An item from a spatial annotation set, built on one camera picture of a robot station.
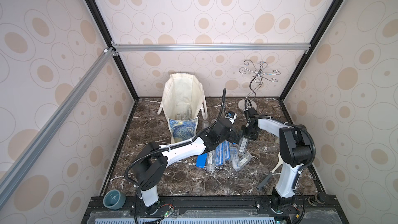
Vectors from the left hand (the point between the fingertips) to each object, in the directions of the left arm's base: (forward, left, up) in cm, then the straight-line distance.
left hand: (240, 129), depth 79 cm
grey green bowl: (-29, +62, -18) cm, 71 cm away
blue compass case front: (-9, +20, -18) cm, 29 cm away
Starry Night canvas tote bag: (+34, +33, -11) cm, 49 cm away
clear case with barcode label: (0, -5, -18) cm, 19 cm away
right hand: (+7, -11, -20) cm, 24 cm away
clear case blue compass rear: (-5, +7, -16) cm, 18 cm away
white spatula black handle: (-22, -12, -20) cm, 32 cm away
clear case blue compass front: (-7, +10, -16) cm, 20 cm away
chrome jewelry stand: (+19, -8, 0) cm, 21 cm away
